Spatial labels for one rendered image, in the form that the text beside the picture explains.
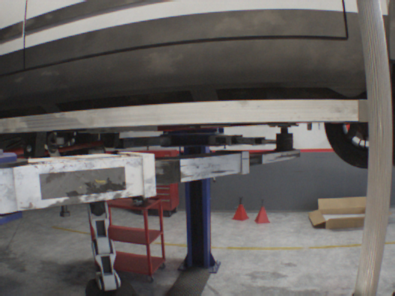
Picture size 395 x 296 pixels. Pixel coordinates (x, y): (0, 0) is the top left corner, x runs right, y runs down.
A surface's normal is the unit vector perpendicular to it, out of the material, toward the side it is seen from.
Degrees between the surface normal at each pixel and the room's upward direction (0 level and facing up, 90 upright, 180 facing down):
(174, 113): 91
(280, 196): 90
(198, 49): 96
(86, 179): 90
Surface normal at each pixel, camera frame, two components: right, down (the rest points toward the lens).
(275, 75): -0.18, 0.59
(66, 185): 0.64, 0.02
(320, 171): -0.24, 0.05
